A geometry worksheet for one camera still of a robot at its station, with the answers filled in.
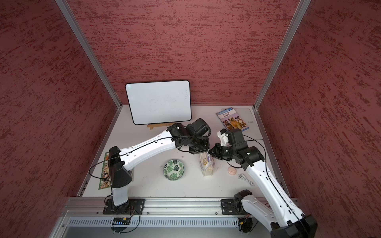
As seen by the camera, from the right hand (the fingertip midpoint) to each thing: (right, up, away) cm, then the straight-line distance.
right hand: (208, 155), depth 73 cm
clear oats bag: (0, -4, +1) cm, 4 cm away
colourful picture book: (-57, -17, +9) cm, 60 cm away
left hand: (0, +2, 0) cm, 2 cm away
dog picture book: (+21, +17, +37) cm, 46 cm away
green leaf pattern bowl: (-19, -12, +12) cm, 26 cm away
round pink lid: (+15, -12, +12) cm, 23 cm away
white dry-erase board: (-30, +29, +24) cm, 49 cm away
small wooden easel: (-38, +13, +30) cm, 50 cm away
